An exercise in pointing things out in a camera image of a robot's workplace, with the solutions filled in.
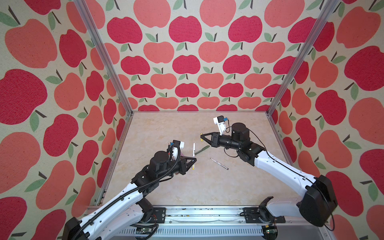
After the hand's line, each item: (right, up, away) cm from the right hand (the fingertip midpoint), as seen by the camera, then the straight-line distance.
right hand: (204, 135), depth 72 cm
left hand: (-4, -12, -4) cm, 13 cm away
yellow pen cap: (-2, +1, 0) cm, 2 cm away
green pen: (+2, -11, +27) cm, 29 cm away
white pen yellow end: (-5, -9, -3) cm, 11 cm away
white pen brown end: (+11, -19, +20) cm, 30 cm away
